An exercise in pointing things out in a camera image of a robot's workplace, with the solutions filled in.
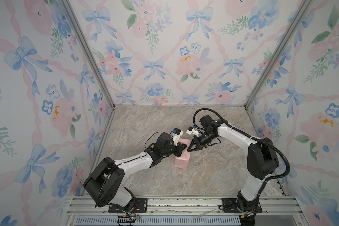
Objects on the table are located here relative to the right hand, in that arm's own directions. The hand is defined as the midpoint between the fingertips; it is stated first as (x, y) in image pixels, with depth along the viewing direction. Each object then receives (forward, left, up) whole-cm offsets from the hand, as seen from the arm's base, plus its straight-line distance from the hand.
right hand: (188, 150), depth 81 cm
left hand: (+2, +1, +2) cm, 3 cm away
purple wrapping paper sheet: (-7, +4, -1) cm, 8 cm away
